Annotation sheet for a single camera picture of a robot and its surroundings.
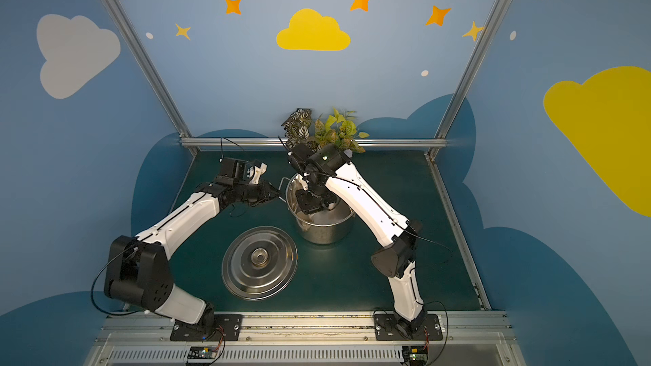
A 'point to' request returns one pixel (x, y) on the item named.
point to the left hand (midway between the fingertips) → (282, 190)
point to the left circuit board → (203, 352)
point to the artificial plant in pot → (301, 127)
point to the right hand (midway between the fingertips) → (315, 209)
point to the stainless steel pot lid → (258, 261)
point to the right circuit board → (415, 355)
